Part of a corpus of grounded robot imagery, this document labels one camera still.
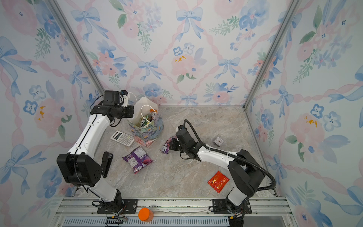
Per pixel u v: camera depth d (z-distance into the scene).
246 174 0.45
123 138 1.00
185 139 0.66
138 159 0.88
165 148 0.86
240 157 0.47
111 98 0.63
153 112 0.95
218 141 0.97
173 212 0.73
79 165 0.43
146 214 0.64
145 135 0.85
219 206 0.73
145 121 0.86
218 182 0.81
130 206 0.74
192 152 0.63
